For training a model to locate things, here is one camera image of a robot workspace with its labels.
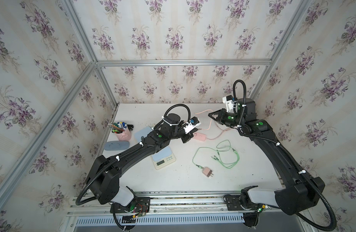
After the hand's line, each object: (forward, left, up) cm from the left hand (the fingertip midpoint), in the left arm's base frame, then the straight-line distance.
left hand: (196, 128), depth 76 cm
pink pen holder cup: (+5, +44, -16) cm, 47 cm away
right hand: (+3, -7, +8) cm, 11 cm away
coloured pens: (+11, +49, -14) cm, 52 cm away
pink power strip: (+8, -5, -22) cm, 24 cm away
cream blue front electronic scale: (-7, +18, -22) cm, 29 cm away
